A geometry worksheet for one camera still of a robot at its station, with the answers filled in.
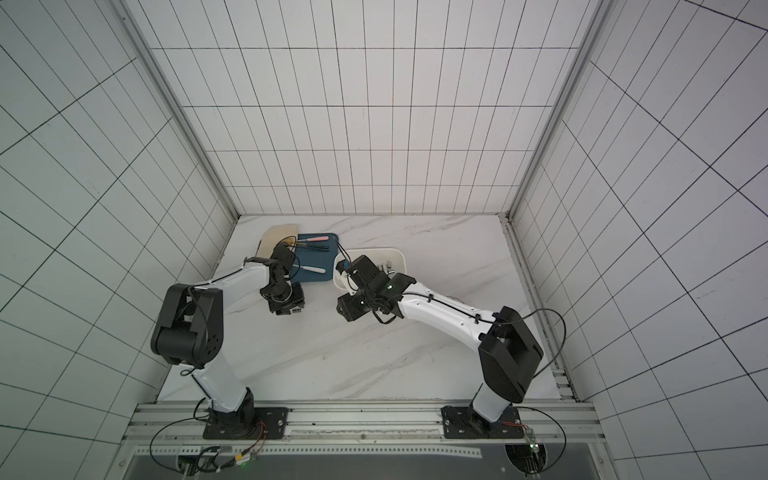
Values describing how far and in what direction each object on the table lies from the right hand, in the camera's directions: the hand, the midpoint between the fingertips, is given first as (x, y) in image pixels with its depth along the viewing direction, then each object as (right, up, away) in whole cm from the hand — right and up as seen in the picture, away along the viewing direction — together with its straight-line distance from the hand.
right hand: (334, 311), depth 79 cm
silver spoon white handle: (-13, +9, +24) cm, 29 cm away
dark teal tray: (-13, +13, +29) cm, 34 cm away
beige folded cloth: (-30, +21, +33) cm, 49 cm away
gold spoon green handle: (-13, +16, +31) cm, 37 cm away
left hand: (-15, -3, +13) cm, 20 cm away
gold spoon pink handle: (-14, +19, +32) cm, 40 cm away
